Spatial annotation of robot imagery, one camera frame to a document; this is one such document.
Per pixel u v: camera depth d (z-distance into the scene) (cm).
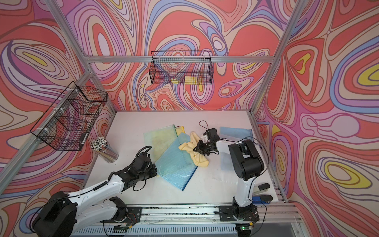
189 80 91
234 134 108
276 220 75
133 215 72
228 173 87
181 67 84
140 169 66
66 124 73
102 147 80
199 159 88
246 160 51
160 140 104
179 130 108
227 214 72
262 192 79
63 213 40
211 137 80
